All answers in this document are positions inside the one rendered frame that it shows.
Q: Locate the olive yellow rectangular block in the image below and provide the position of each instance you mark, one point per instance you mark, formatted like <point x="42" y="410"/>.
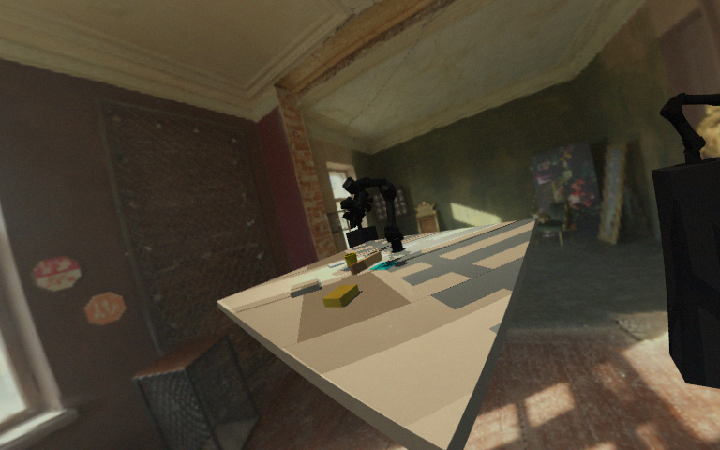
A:
<point x="341" y="296"/>

